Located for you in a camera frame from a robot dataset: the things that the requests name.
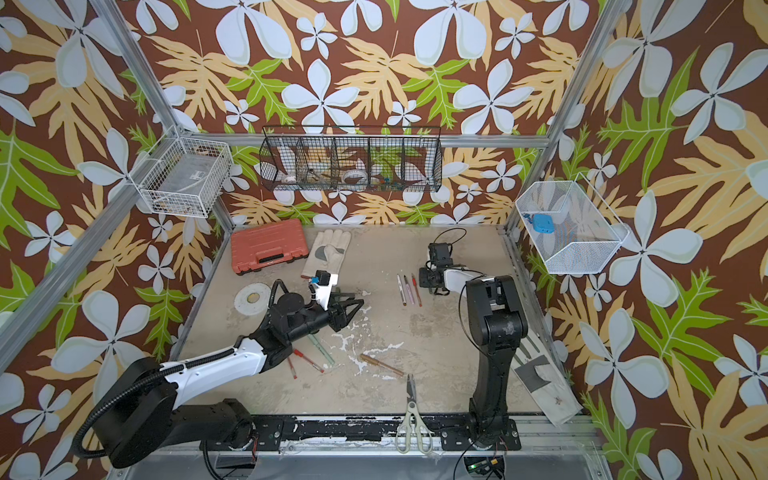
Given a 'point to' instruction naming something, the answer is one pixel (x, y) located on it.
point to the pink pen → (409, 291)
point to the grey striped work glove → (544, 376)
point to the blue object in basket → (543, 223)
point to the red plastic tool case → (256, 248)
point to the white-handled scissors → (403, 436)
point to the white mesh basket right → (567, 226)
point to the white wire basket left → (181, 175)
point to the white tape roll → (252, 299)
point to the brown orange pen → (378, 363)
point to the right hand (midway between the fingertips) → (426, 275)
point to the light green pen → (322, 349)
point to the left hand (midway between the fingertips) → (360, 296)
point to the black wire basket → (351, 158)
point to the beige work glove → (326, 252)
